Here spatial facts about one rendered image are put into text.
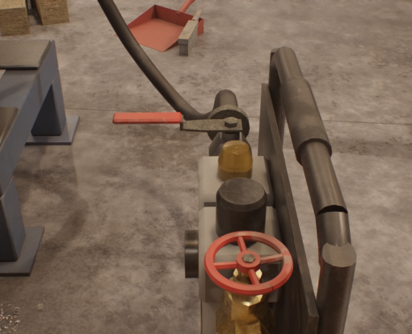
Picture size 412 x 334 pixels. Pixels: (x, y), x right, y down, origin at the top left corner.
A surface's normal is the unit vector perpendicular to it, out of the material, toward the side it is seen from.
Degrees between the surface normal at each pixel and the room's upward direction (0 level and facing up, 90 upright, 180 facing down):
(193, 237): 7
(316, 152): 15
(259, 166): 0
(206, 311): 90
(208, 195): 45
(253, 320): 90
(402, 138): 0
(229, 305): 90
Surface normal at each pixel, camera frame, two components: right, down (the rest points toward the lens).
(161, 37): 0.00, -0.83
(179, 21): -0.63, 0.44
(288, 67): -0.26, -0.80
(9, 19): 0.26, 0.55
